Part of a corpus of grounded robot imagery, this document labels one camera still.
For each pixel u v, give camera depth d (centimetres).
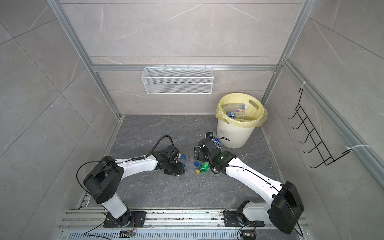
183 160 92
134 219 73
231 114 95
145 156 59
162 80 101
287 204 39
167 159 71
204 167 86
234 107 93
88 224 73
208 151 59
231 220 73
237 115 98
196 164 90
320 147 64
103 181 46
